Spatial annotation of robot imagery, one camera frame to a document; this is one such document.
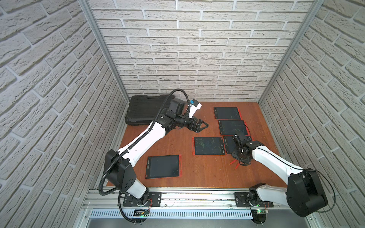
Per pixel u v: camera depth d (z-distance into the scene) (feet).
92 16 2.39
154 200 2.42
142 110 3.47
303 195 1.33
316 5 2.27
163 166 2.97
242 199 2.43
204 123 2.20
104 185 1.24
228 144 3.10
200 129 2.16
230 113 3.84
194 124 2.12
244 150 2.05
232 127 3.48
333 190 1.43
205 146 3.10
